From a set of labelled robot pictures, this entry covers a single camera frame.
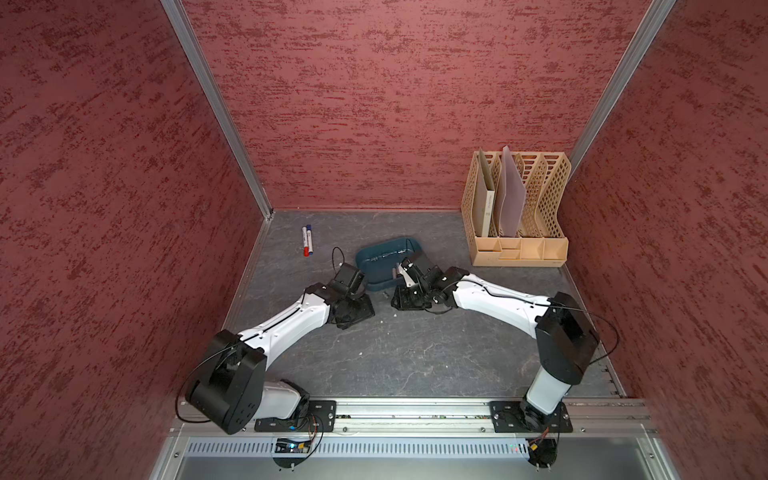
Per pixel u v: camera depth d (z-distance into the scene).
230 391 0.41
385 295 0.97
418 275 0.68
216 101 0.87
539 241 1.02
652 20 0.72
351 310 0.72
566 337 0.45
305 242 1.10
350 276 0.69
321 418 0.74
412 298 0.74
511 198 0.99
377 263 1.04
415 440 0.71
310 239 1.10
